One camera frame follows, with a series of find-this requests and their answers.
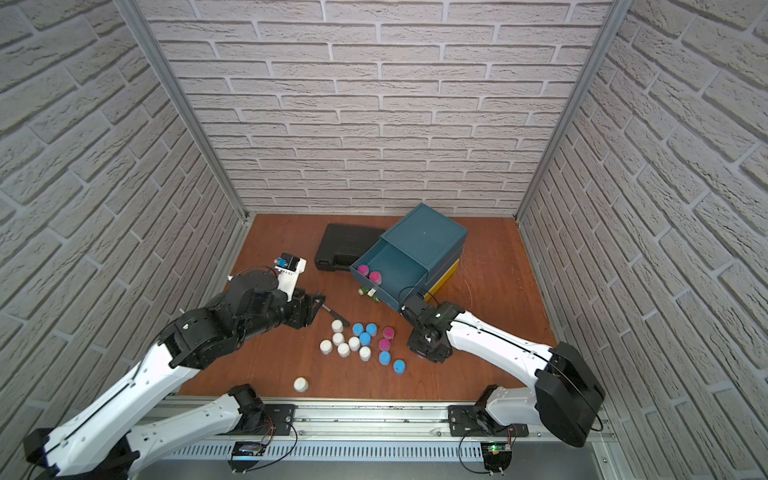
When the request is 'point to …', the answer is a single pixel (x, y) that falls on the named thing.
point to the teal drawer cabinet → (416, 252)
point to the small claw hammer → (342, 321)
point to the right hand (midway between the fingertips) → (419, 350)
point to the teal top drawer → (401, 274)
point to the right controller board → (497, 456)
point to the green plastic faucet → (370, 292)
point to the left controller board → (247, 448)
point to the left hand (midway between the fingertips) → (320, 291)
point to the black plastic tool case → (343, 245)
